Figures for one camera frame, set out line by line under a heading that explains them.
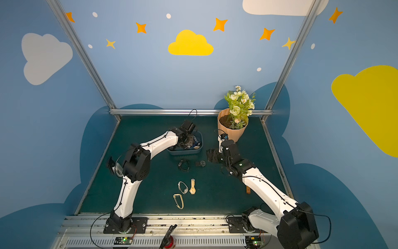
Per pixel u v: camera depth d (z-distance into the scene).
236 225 0.75
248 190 0.84
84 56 0.85
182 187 0.87
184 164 0.96
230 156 0.61
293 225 0.39
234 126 0.98
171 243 0.62
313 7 0.69
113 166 0.82
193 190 0.84
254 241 0.71
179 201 0.82
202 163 0.95
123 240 0.71
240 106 0.89
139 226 0.73
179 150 1.07
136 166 0.56
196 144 1.01
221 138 0.74
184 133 0.77
